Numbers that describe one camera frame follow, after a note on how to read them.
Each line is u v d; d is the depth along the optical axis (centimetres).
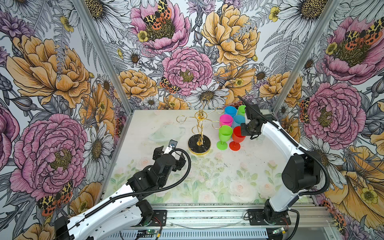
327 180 43
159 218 74
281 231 71
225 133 91
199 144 99
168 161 53
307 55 89
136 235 70
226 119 99
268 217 67
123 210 48
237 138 87
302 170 46
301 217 79
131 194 48
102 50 87
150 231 71
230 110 105
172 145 61
